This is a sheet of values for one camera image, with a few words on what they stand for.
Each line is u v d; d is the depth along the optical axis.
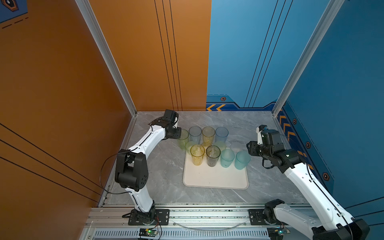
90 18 0.72
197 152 0.94
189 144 0.94
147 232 0.71
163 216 0.74
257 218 0.72
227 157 0.89
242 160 0.91
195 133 0.92
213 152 0.90
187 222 0.73
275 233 0.71
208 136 0.89
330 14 0.71
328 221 0.38
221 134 0.92
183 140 0.89
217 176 0.89
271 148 0.55
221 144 0.92
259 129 0.69
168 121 0.71
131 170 0.47
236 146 0.94
